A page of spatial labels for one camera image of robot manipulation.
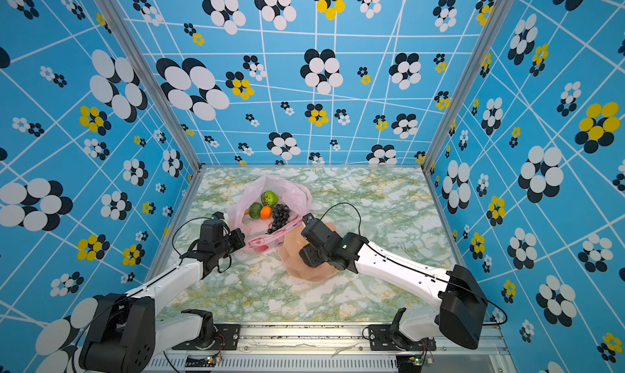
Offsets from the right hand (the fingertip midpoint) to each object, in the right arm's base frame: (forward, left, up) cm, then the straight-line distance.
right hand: (317, 246), depth 79 cm
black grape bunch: (+19, +16, -8) cm, 26 cm away
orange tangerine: (+19, +22, -8) cm, 30 cm away
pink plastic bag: (+22, +8, -3) cm, 24 cm away
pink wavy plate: (+2, +11, -10) cm, 15 cm away
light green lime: (+20, +26, -8) cm, 34 cm away
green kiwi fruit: (+25, +21, -6) cm, 33 cm away
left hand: (+9, +27, -6) cm, 29 cm away
